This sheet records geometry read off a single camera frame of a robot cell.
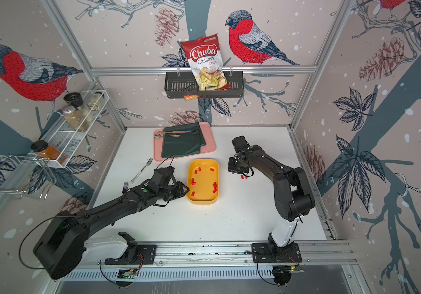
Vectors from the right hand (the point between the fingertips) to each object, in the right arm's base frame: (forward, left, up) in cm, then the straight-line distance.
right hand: (231, 168), depth 93 cm
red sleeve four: (+3, +11, -6) cm, 13 cm away
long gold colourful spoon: (+29, +46, -5) cm, 54 cm away
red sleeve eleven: (-10, +9, -6) cm, 15 cm away
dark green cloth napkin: (+22, +27, -7) cm, 35 cm away
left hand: (-13, +19, +3) cm, 23 cm away
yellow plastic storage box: (-4, +15, -6) cm, 17 cm away
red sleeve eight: (-12, +19, -5) cm, 23 cm away
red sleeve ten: (-8, +7, -6) cm, 12 cm away
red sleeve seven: (-6, +20, -6) cm, 22 cm away
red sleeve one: (-1, -6, -7) cm, 9 cm away
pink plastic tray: (+31, +15, -5) cm, 35 cm away
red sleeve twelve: (-1, -8, -7) cm, 11 cm away
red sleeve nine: (-6, +8, -6) cm, 12 cm away
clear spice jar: (+17, +66, +29) cm, 74 cm away
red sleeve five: (+3, +17, -6) cm, 19 cm away
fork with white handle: (+7, +47, -5) cm, 48 cm away
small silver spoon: (+25, +46, -4) cm, 53 cm away
